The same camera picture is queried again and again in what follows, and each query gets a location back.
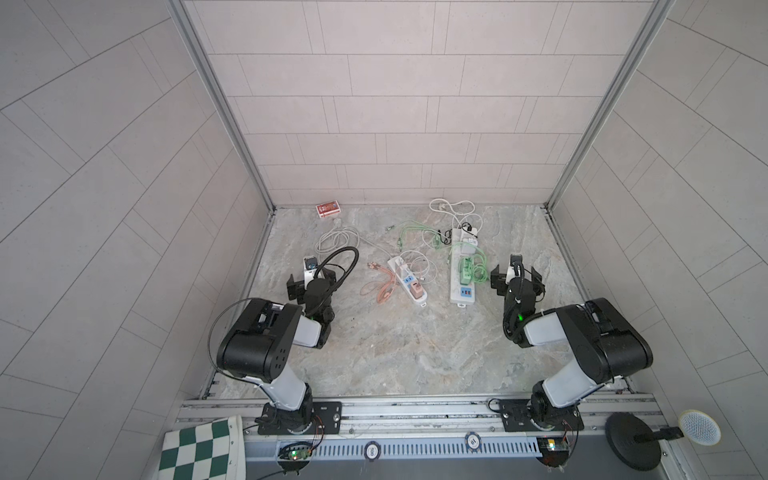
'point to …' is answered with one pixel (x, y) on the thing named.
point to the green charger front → (467, 264)
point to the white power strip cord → (461, 210)
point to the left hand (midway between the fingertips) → (315, 264)
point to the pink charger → (416, 290)
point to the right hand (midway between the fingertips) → (513, 264)
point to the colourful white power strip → (460, 294)
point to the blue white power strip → (410, 283)
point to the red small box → (327, 209)
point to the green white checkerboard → (211, 450)
